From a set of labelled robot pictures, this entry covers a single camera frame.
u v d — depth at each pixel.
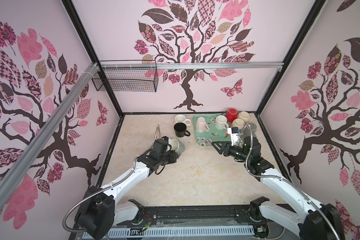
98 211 0.40
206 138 1.03
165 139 0.76
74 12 0.69
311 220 0.38
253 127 0.98
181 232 0.70
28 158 0.49
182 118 1.09
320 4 0.68
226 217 0.74
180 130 0.98
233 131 0.69
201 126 1.03
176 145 0.81
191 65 0.94
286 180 0.50
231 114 1.10
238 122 1.03
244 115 1.07
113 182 0.46
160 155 0.63
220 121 1.05
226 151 0.67
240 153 0.66
